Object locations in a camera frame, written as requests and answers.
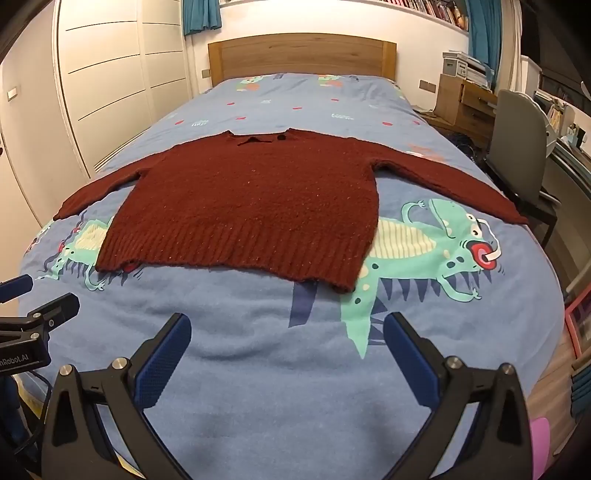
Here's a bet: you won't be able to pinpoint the grey chair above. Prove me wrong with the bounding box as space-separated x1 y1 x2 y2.
483 90 561 247

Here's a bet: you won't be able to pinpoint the teal curtain right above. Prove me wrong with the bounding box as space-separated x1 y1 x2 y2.
465 0 502 89

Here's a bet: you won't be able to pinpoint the teal curtain left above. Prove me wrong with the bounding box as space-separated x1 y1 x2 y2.
182 0 222 36

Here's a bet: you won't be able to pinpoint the books on wall shelf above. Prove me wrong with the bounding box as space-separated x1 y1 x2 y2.
383 0 469 31

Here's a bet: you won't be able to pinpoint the white storage box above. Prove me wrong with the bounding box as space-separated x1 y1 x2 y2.
443 50 492 90

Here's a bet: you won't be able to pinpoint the blue dinosaur print bedspread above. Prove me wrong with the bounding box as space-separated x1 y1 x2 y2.
18 72 566 480

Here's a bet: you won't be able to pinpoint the wall socket plate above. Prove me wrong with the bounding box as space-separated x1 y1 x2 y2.
419 80 437 93

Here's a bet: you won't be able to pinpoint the dark red knit sweater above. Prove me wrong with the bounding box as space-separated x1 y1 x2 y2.
58 129 522 292

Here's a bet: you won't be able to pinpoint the pink object at floor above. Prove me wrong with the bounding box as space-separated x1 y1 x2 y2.
530 417 551 480

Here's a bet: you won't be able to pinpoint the teal curtain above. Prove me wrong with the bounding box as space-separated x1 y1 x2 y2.
465 0 502 89
182 0 222 36

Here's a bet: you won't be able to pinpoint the wooden bed headboard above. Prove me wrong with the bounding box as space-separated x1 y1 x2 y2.
208 33 397 86

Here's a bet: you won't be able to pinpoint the wooden bedside desk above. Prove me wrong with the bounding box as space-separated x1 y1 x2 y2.
423 74 498 149

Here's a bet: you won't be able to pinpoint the white sliding wardrobe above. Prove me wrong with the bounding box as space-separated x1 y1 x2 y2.
1 0 191 278

